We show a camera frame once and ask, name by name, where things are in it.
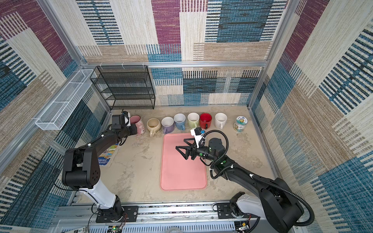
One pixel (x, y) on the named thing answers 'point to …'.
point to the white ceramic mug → (220, 119)
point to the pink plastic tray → (177, 173)
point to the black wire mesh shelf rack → (125, 87)
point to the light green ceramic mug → (193, 119)
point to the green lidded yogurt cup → (241, 122)
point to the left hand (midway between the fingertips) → (135, 125)
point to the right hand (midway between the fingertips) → (180, 146)
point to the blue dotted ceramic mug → (179, 119)
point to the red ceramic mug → (205, 120)
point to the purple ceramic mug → (167, 123)
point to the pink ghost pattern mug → (136, 119)
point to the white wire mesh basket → (54, 117)
